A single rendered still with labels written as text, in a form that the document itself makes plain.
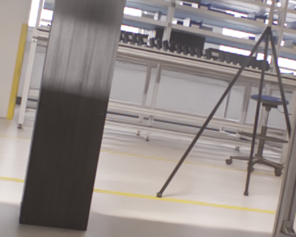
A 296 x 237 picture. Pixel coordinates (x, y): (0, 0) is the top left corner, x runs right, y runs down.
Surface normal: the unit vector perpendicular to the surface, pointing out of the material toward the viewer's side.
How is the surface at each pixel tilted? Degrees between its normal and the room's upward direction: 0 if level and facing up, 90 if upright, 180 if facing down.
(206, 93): 90
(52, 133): 90
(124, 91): 90
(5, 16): 90
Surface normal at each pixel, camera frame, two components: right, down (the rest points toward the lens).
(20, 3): 0.22, 0.07
